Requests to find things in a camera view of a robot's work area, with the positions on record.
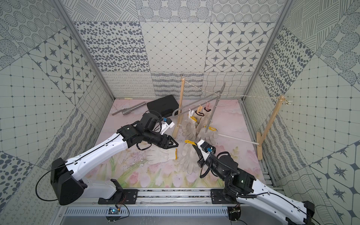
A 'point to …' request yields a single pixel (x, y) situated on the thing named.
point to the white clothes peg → (191, 113)
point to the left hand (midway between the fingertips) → (178, 147)
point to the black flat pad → (164, 107)
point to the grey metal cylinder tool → (125, 111)
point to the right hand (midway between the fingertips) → (195, 144)
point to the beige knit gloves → (205, 120)
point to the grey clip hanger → (219, 93)
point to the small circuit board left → (113, 210)
